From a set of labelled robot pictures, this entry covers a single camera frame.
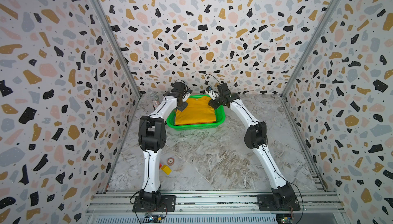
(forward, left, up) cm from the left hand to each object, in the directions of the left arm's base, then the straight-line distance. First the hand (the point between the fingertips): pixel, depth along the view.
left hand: (180, 102), depth 102 cm
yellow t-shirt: (-5, -12, -3) cm, 14 cm away
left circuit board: (-63, +7, -11) cm, 64 cm away
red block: (-38, +9, -10) cm, 41 cm away
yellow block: (-41, +5, -10) cm, 42 cm away
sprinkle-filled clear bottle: (-11, +11, +16) cm, 22 cm away
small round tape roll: (-36, +3, -10) cm, 38 cm away
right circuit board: (-63, -53, -12) cm, 84 cm away
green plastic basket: (-9, -27, -4) cm, 28 cm away
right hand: (+4, -22, -3) cm, 22 cm away
